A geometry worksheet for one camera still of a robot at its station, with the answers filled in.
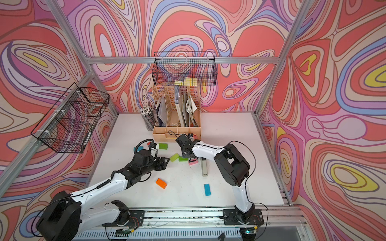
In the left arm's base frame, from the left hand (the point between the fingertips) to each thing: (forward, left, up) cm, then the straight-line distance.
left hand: (166, 159), depth 85 cm
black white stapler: (-2, -22, -6) cm, 23 cm away
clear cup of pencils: (+28, +15, +9) cm, 33 cm away
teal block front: (-14, -23, -9) cm, 29 cm away
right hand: (+7, -13, -9) cm, 18 cm away
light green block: (+5, -3, -7) cm, 10 cm away
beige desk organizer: (+23, -6, +15) cm, 28 cm away
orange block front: (-11, +2, -8) cm, 14 cm away
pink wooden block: (-4, -15, +3) cm, 16 cm away
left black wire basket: (+7, +47, +21) cm, 52 cm away
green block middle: (+4, -8, -7) cm, 11 cm away
